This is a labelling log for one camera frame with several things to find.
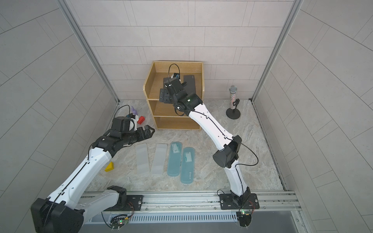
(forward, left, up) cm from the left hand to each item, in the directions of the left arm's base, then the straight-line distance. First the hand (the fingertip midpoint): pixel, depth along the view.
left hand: (151, 130), depth 78 cm
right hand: (+14, -9, +14) cm, 22 cm away
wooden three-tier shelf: (+12, -5, -2) cm, 13 cm away
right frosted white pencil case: (-11, -3, -17) cm, 21 cm away
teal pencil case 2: (-12, -20, -18) cm, 30 cm away
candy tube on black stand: (+26, -53, -15) cm, 61 cm away
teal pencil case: (-9, -12, -16) cm, 22 cm away
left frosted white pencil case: (-13, +6, -17) cm, 22 cm away
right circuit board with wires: (-37, -47, -18) cm, 63 cm away
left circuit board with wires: (-39, +11, -16) cm, 43 cm away
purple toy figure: (+25, +20, -14) cm, 35 cm away
